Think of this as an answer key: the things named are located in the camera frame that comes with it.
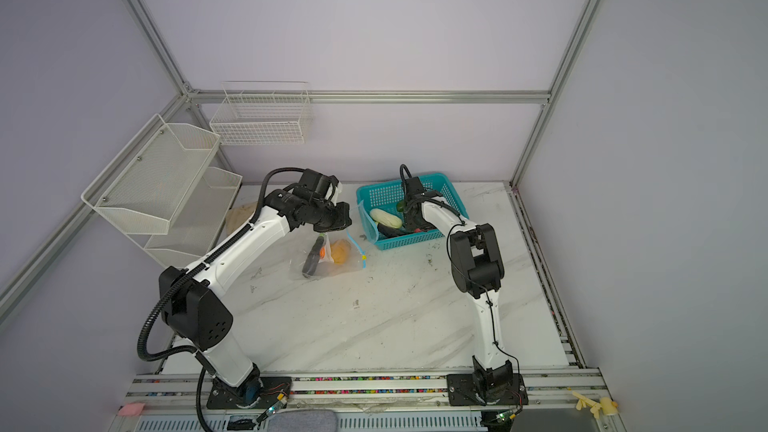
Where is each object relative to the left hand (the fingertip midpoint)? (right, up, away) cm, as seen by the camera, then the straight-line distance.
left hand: (350, 223), depth 82 cm
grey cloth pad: (-9, -46, -14) cm, 49 cm away
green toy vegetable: (+15, +5, +29) cm, 33 cm away
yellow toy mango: (-4, -9, +6) cm, 11 cm away
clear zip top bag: (0, -12, +11) cm, 17 cm away
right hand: (+21, 0, +21) cm, 30 cm away
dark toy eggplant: (-14, -11, +13) cm, 22 cm away
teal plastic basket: (+9, +9, +29) cm, 32 cm away
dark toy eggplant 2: (+10, -4, +20) cm, 23 cm away
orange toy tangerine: (-11, -10, +12) cm, 19 cm away
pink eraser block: (-51, -44, -12) cm, 68 cm away
